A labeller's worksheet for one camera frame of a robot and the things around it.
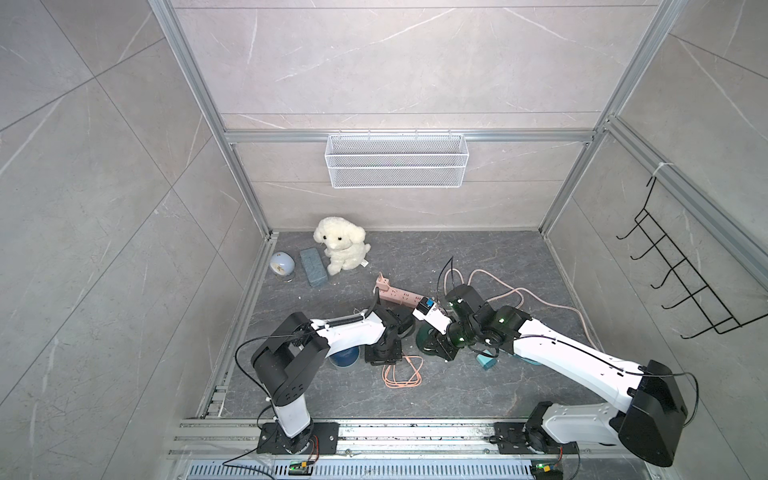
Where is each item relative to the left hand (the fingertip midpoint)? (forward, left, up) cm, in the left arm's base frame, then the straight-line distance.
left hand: (393, 358), depth 87 cm
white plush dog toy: (+33, +15, +15) cm, 39 cm away
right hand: (-2, -9, +13) cm, 16 cm away
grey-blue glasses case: (+32, +27, +4) cm, 42 cm away
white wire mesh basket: (+57, -3, +30) cm, 65 cm away
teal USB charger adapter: (-3, -27, +2) cm, 27 cm away
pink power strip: (+21, -3, +3) cm, 22 cm away
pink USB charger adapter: (+23, +3, +7) cm, 24 cm away
